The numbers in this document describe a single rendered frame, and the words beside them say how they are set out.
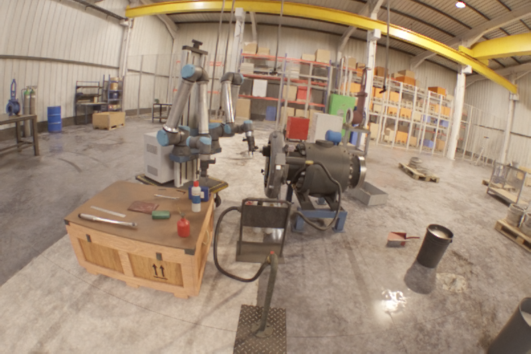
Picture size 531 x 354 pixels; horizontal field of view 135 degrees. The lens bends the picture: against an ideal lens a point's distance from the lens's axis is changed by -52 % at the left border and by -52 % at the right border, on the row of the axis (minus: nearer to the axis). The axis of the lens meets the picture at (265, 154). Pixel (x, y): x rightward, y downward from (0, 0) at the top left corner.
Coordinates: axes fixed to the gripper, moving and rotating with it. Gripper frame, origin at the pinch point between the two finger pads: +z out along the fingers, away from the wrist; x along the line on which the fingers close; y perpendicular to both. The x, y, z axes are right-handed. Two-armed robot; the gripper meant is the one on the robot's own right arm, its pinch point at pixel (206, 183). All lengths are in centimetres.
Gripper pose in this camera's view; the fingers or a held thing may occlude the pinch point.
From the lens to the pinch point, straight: 185.1
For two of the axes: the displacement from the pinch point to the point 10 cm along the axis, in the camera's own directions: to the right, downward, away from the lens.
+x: 0.6, 2.4, -9.7
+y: -9.9, -0.9, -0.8
